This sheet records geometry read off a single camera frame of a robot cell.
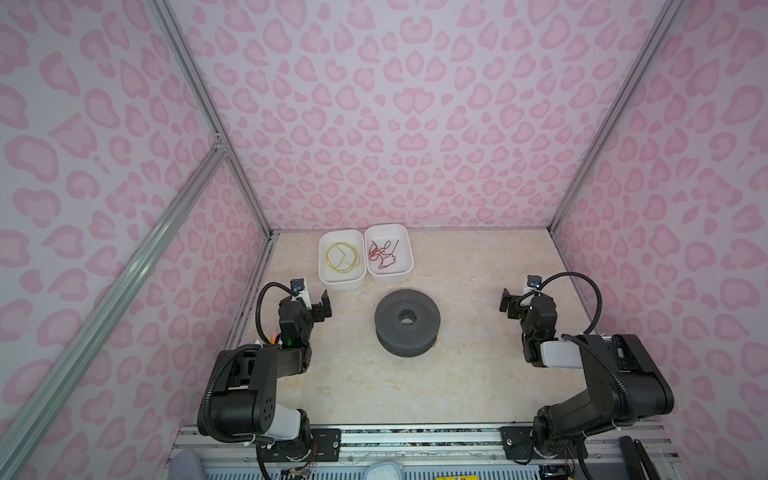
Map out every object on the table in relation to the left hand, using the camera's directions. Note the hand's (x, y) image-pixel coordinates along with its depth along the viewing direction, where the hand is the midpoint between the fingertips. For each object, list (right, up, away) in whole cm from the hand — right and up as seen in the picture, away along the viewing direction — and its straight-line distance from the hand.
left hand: (311, 288), depth 91 cm
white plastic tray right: (+27, +4, +12) cm, 29 cm away
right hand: (+65, 0, +1) cm, 65 cm away
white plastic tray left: (+5, +8, +20) cm, 23 cm away
